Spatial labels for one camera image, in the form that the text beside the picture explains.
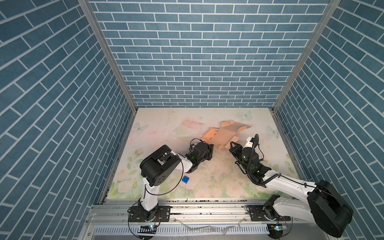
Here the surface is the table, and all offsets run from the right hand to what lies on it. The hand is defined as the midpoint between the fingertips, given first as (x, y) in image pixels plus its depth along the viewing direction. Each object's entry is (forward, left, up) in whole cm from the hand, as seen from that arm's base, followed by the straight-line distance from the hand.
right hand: (228, 140), depth 83 cm
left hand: (+3, +6, -8) cm, 10 cm away
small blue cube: (-18, +23, -15) cm, 33 cm away
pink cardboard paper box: (+14, -2, -12) cm, 18 cm away
